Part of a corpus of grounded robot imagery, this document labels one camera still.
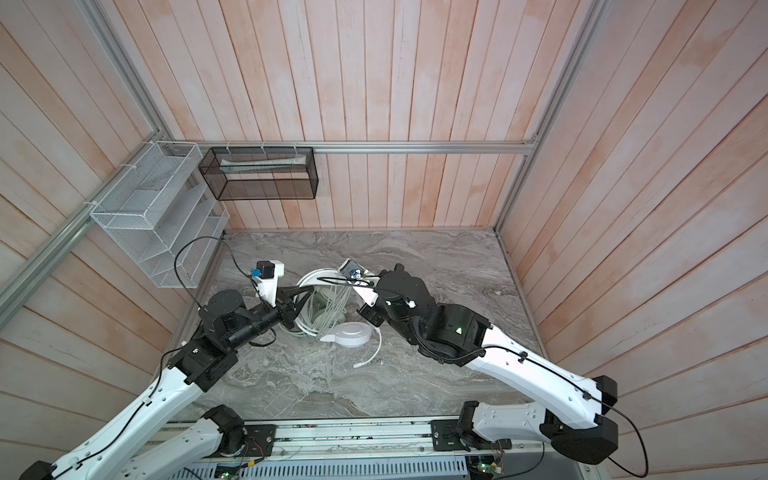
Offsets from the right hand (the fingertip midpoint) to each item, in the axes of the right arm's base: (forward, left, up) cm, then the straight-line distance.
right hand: (365, 279), depth 62 cm
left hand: (0, +12, -7) cm, 14 cm away
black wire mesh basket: (+52, +41, -10) cm, 67 cm away
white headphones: (-7, +4, -14) cm, 16 cm away
